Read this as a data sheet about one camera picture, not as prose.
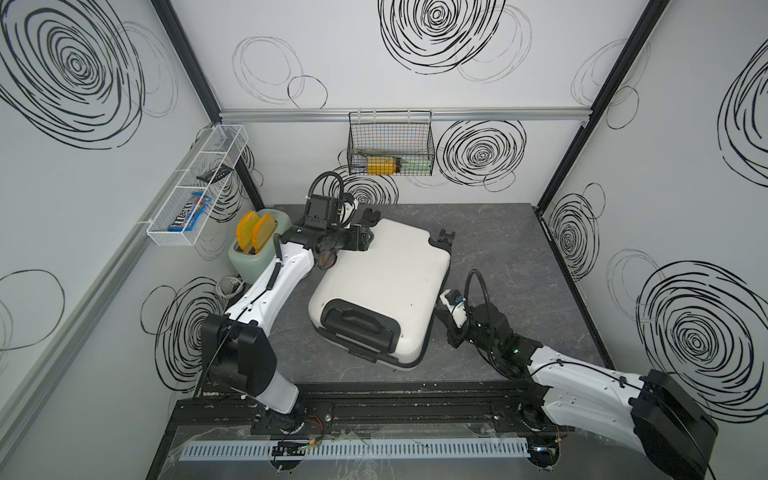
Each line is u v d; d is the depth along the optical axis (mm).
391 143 991
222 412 771
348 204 732
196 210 707
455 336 677
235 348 428
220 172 802
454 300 704
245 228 854
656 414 413
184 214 703
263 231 848
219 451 695
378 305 708
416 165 881
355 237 723
